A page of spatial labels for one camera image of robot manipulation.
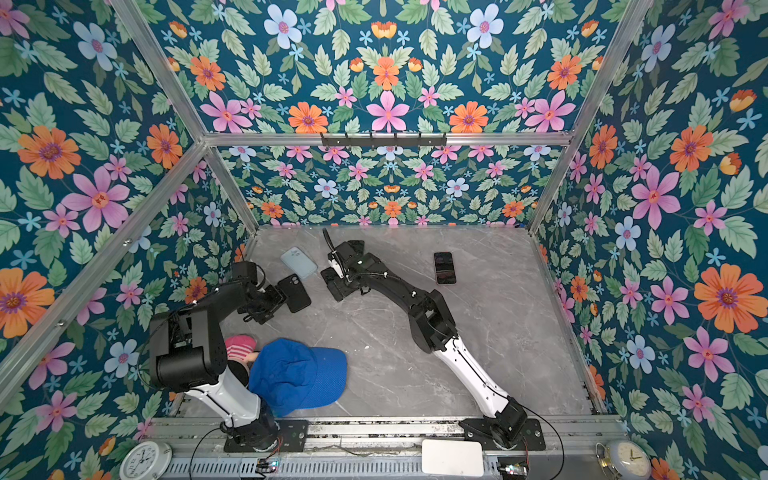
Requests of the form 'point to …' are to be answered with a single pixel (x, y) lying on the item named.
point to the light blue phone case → (299, 262)
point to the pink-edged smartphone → (445, 267)
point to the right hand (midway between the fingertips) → (344, 282)
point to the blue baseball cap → (287, 376)
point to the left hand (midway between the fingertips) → (285, 295)
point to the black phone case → (294, 293)
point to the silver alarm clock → (631, 459)
